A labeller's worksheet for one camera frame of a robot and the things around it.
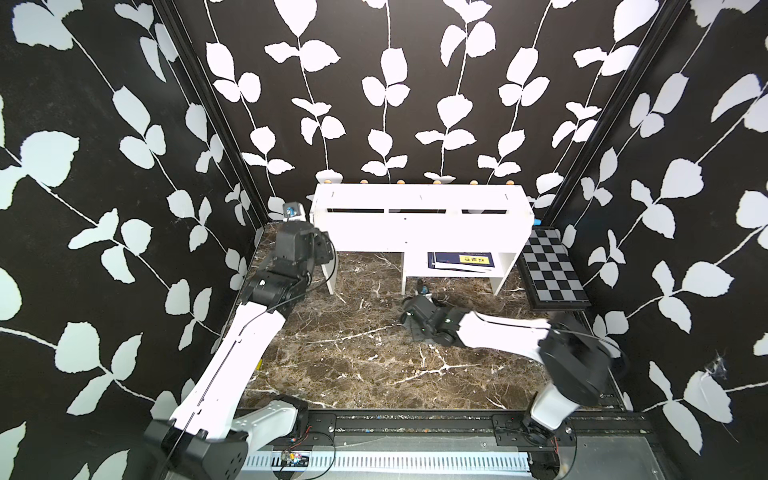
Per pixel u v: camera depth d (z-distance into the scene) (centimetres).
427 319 67
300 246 52
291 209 59
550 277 101
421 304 68
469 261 90
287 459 71
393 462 70
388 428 75
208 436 37
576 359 45
